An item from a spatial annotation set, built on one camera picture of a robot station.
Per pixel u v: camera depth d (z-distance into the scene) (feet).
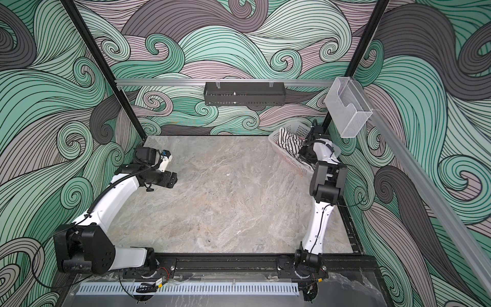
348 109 2.63
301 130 3.76
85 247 1.32
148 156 2.17
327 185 1.95
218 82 3.04
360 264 2.44
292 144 3.49
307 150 3.09
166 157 2.50
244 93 3.11
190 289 2.29
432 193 1.68
